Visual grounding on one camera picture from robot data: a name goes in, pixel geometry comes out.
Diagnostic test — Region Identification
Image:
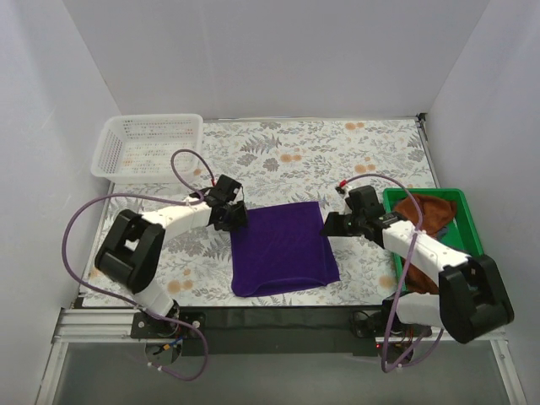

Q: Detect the purple towel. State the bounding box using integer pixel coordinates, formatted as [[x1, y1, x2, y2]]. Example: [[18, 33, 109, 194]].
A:
[[230, 202, 340, 298]]

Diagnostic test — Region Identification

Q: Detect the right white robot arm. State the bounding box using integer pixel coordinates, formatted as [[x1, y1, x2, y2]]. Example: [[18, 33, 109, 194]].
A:
[[321, 183, 515, 343]]

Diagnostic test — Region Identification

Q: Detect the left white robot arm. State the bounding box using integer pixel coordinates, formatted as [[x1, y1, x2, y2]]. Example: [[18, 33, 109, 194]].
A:
[[94, 175, 248, 318]]

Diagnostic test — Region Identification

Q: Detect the brown towel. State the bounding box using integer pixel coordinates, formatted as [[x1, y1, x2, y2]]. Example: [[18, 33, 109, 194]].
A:
[[393, 193, 457, 294]]

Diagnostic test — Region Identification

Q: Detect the grey blue towel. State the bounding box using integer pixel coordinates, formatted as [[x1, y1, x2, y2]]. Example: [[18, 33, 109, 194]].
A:
[[435, 225, 451, 240]]

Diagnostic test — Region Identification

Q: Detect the green plastic bin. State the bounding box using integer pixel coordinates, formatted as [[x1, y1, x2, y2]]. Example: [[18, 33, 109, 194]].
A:
[[381, 187, 486, 294]]

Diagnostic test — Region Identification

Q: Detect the white plastic basket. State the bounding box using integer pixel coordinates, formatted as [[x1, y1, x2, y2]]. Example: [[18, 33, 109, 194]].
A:
[[90, 114, 203, 184]]

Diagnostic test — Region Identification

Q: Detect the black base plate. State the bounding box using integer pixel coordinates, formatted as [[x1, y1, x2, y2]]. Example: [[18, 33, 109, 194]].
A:
[[130, 305, 423, 358]]

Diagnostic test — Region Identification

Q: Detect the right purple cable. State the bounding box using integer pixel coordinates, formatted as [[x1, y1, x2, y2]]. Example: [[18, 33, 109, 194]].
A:
[[345, 173, 444, 375]]

